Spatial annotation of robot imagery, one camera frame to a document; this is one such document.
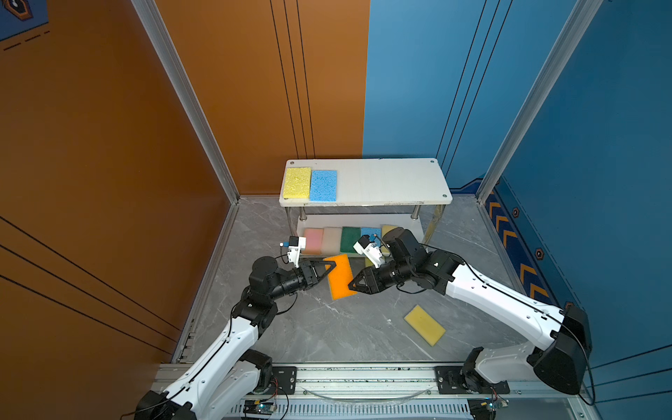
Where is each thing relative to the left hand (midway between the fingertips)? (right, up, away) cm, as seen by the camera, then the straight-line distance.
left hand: (336, 265), depth 70 cm
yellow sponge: (+28, -21, +13) cm, 37 cm away
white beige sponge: (-3, +5, +24) cm, 25 cm away
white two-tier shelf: (+20, +20, +4) cm, 28 cm away
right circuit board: (+42, -37, 0) cm, 56 cm away
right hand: (+4, -5, -1) cm, 7 cm away
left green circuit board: (-21, -39, +1) cm, 44 cm away
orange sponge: (+1, -3, 0) cm, 3 cm away
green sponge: (+4, +6, +29) cm, 30 cm away
